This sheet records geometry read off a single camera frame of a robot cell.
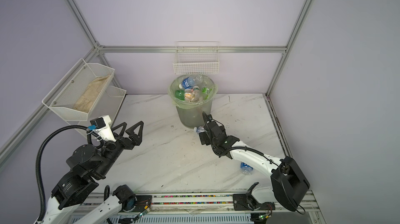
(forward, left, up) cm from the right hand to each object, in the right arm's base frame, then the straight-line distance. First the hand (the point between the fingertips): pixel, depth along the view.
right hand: (208, 130), depth 85 cm
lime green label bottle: (+19, +2, +12) cm, 23 cm away
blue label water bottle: (+26, +10, +13) cm, 31 cm away
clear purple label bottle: (+8, +6, -11) cm, 14 cm away
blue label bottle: (-18, -20, -9) cm, 28 cm away
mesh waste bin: (+9, +10, +1) cm, 13 cm away
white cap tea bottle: (+17, +12, +11) cm, 24 cm away
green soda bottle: (+19, +17, +10) cm, 27 cm away
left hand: (-13, +28, +24) cm, 40 cm away
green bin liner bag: (+22, +20, +15) cm, 33 cm away
